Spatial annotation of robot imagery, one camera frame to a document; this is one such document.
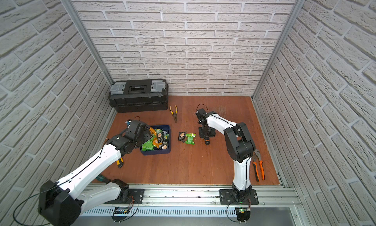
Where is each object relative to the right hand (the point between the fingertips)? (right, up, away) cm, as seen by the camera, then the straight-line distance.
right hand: (208, 135), depth 96 cm
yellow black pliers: (-24, +13, +11) cm, 29 cm away
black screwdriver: (-1, -4, -4) cm, 6 cm away
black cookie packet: (-18, 0, -1) cm, 18 cm away
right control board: (+14, -35, -25) cm, 45 cm away
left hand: (-35, +5, -14) cm, 38 cm away
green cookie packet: (-12, -1, -1) cm, 12 cm away
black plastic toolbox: (-48, +27, +2) cm, 55 cm away
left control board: (-48, -34, -23) cm, 63 cm away
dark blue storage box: (-31, -4, -7) cm, 32 cm away
